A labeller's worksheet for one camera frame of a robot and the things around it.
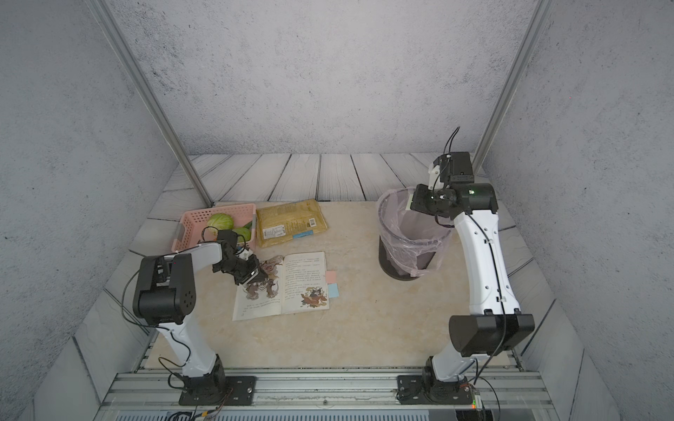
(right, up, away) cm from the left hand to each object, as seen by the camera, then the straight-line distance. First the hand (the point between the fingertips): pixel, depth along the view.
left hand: (269, 274), depth 96 cm
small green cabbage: (-7, +15, -7) cm, 17 cm away
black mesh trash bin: (+45, +14, -21) cm, 52 cm away
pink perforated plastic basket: (-37, +18, +15) cm, 43 cm away
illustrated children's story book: (+10, -3, -3) cm, 10 cm away
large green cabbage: (-22, +19, +10) cm, 31 cm away
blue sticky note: (+23, -5, -3) cm, 24 cm away
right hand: (+47, +25, -23) cm, 58 cm away
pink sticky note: (+22, -1, 0) cm, 22 cm away
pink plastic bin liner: (+47, +13, -22) cm, 53 cm away
